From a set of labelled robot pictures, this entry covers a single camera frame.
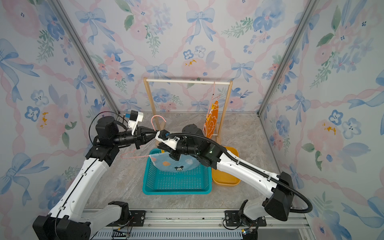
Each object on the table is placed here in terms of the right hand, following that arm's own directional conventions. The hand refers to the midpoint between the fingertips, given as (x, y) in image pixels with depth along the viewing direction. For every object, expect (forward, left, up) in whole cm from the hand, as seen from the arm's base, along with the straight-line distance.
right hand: (161, 142), depth 65 cm
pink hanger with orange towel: (+53, -31, -18) cm, 64 cm away
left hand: (+2, +1, +3) cm, 4 cm away
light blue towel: (-1, +2, -17) cm, 17 cm away
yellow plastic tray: (-5, -28, -26) cm, 39 cm away
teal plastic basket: (-5, -16, -32) cm, 36 cm away
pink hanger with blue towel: (+11, +18, -31) cm, 38 cm away
